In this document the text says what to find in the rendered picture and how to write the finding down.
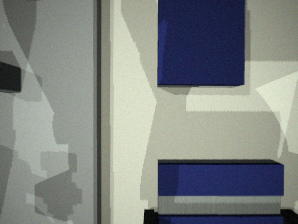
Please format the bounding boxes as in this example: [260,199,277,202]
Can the light grey fixture plate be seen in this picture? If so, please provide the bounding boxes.
[0,0,101,224]

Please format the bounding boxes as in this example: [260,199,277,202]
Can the blue rectangular block with slot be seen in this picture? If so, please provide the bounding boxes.
[157,0,245,88]
[158,159,284,224]

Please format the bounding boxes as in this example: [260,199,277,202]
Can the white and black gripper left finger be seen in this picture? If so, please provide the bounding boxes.
[143,209,159,224]

